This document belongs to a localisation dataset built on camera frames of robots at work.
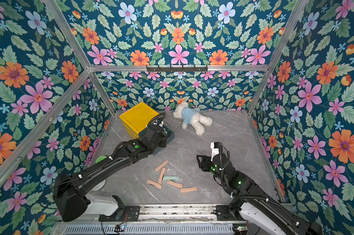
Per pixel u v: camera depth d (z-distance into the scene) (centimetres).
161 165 91
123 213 68
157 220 72
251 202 48
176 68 91
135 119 87
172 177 86
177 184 83
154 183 84
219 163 52
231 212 65
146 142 57
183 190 82
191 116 104
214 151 66
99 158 89
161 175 86
